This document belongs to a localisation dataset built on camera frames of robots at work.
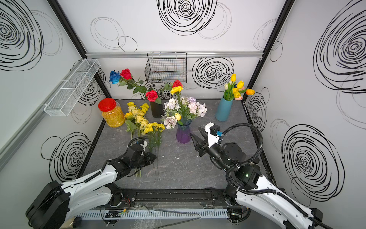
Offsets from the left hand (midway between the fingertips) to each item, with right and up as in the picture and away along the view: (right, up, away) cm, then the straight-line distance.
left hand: (157, 157), depth 84 cm
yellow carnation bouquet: (+11, +27, -6) cm, 30 cm away
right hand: (+21, +18, -24) cm, 37 cm away
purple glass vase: (+16, +14, +3) cm, 21 cm away
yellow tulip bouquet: (+44, +39, -4) cm, 59 cm away
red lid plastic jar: (-32, +27, +10) cm, 43 cm away
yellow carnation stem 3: (-4, +6, +8) cm, 10 cm away
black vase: (-4, +29, +22) cm, 36 cm away
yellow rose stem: (-18, +26, +18) cm, 36 cm away
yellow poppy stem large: (-16, +31, +28) cm, 45 cm away
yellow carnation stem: (-1, +16, +15) cm, 23 cm away
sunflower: (-22, +20, +15) cm, 33 cm away
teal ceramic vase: (+44, +29, +13) cm, 54 cm away
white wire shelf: (-47, +34, -9) cm, 59 cm away
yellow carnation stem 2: (-8, +15, +12) cm, 21 cm away
